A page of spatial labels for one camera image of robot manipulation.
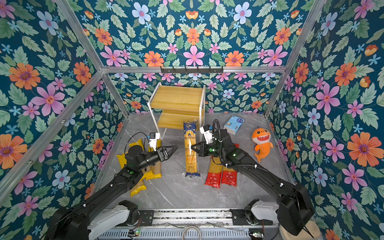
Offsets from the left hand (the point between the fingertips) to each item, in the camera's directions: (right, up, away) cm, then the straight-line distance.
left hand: (176, 146), depth 71 cm
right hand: (+7, 0, +1) cm, 7 cm away
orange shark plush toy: (+51, +3, +25) cm, 57 cm away
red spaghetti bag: (+19, -20, +14) cm, 31 cm away
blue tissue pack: (+35, +11, +32) cm, 49 cm away
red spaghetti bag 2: (+28, -20, +15) cm, 37 cm away
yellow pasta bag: (-16, -16, +18) cm, 29 cm away
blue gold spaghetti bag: (+6, +3, +2) cm, 8 cm away
